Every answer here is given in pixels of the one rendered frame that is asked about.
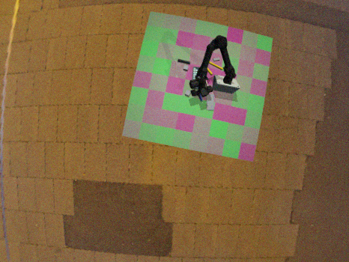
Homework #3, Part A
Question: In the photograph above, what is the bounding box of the grey keyboard with white letter keys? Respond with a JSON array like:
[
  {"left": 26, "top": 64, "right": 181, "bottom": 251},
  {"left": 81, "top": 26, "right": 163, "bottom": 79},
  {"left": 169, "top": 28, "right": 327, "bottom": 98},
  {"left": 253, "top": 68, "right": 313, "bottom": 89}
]
[{"left": 192, "top": 67, "right": 199, "bottom": 79}]

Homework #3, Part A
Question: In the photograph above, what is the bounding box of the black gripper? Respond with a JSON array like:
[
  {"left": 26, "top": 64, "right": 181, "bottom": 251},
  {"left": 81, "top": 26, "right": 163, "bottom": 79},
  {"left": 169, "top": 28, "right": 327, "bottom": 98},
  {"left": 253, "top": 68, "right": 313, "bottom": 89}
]
[{"left": 191, "top": 85, "right": 213, "bottom": 98}]

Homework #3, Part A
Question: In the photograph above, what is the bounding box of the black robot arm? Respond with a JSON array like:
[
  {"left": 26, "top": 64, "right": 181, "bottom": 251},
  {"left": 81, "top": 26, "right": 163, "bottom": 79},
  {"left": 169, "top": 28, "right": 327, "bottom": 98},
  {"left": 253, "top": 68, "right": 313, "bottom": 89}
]
[{"left": 189, "top": 35, "right": 237, "bottom": 97}]

